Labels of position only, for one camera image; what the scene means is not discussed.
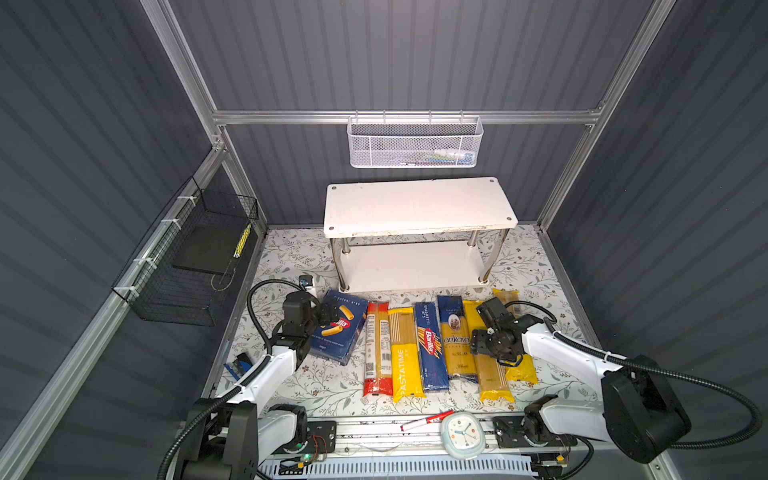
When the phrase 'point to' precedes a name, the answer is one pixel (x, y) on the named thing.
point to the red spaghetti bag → (378, 355)
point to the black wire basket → (179, 271)
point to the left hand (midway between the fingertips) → (320, 300)
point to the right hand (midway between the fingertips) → (486, 350)
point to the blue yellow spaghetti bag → (458, 340)
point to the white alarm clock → (463, 435)
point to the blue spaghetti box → (432, 361)
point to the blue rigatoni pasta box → (337, 340)
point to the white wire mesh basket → (415, 142)
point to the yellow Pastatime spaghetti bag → (406, 357)
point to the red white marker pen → (426, 420)
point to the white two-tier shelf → (416, 234)
